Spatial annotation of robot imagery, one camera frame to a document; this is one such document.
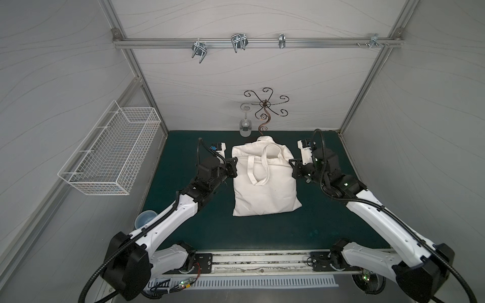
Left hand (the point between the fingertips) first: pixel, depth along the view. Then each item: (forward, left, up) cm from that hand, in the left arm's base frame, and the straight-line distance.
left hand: (236, 158), depth 78 cm
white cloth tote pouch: (-10, -11, -3) cm, 16 cm away
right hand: (-2, -23, +2) cm, 23 cm away
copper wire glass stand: (+27, -12, +3) cm, 30 cm away
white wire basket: (-8, +46, +7) cm, 47 cm away
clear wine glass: (+24, -3, -3) cm, 24 cm away
